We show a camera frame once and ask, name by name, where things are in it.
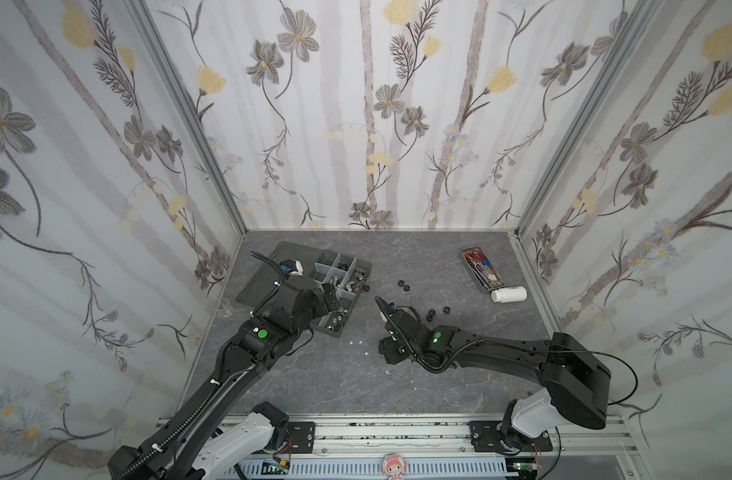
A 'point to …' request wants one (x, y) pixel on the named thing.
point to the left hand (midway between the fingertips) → (318, 285)
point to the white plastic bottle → (509, 294)
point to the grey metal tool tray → (479, 265)
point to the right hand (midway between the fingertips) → (379, 338)
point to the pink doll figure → (394, 466)
